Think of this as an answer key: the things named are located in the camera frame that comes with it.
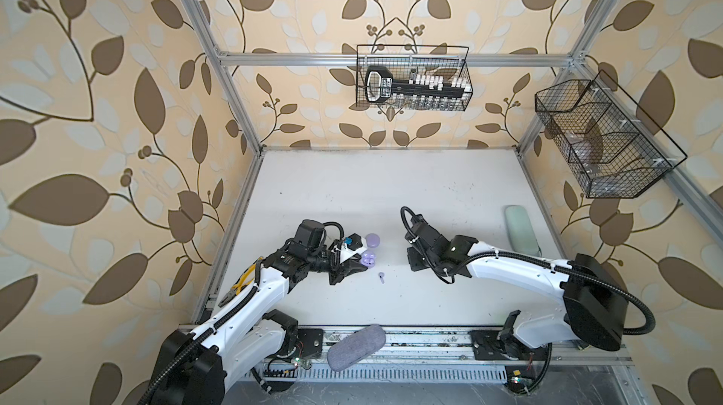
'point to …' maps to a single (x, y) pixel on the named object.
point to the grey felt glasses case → (357, 347)
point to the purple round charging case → (369, 256)
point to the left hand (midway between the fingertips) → (364, 260)
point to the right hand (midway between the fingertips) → (413, 257)
